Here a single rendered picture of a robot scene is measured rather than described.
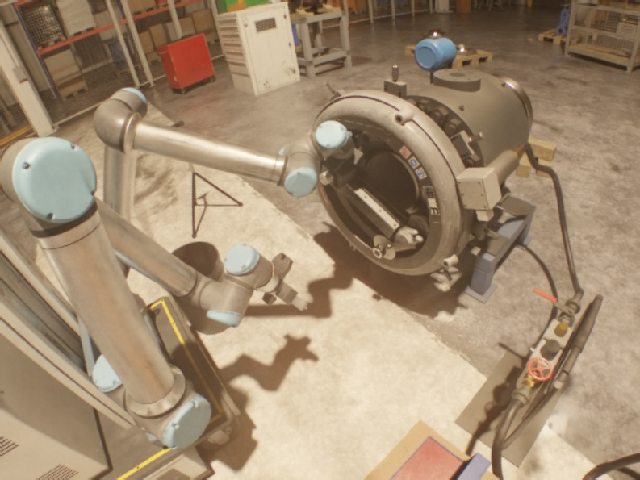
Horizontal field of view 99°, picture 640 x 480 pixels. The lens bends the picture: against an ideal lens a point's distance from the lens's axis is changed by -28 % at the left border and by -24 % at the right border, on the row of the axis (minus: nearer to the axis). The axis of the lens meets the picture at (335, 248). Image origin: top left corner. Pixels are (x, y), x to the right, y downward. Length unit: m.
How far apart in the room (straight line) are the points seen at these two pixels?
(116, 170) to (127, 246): 0.45
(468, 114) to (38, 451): 1.78
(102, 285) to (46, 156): 0.23
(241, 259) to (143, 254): 0.26
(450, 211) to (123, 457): 1.33
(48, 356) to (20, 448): 0.27
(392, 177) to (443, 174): 0.54
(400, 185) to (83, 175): 1.30
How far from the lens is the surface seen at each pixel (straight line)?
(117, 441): 1.38
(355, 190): 1.36
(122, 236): 0.81
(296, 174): 0.96
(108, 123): 1.02
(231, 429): 1.47
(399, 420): 1.45
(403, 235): 1.33
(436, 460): 0.92
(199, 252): 1.80
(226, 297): 0.93
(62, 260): 0.62
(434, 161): 1.09
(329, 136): 1.08
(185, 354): 1.40
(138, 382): 0.79
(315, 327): 1.69
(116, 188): 1.27
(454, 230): 1.17
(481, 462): 0.82
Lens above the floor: 1.36
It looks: 42 degrees down
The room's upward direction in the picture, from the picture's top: 9 degrees counter-clockwise
